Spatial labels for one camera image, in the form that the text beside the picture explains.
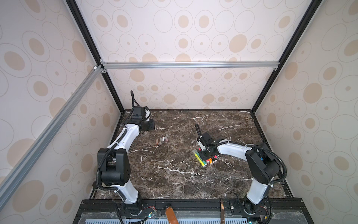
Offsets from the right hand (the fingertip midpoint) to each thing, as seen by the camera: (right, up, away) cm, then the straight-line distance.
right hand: (207, 155), depth 95 cm
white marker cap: (-31, +10, +6) cm, 33 cm away
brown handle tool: (-23, -24, -26) cm, 42 cm away
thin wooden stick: (+4, -25, -22) cm, 33 cm away
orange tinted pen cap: (-36, +8, +5) cm, 37 cm away
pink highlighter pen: (+5, 0, -3) cm, 5 cm away
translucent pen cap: (-29, +11, +8) cm, 32 cm away
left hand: (-35, +22, -4) cm, 41 cm away
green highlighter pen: (-4, -3, -5) cm, 7 cm away
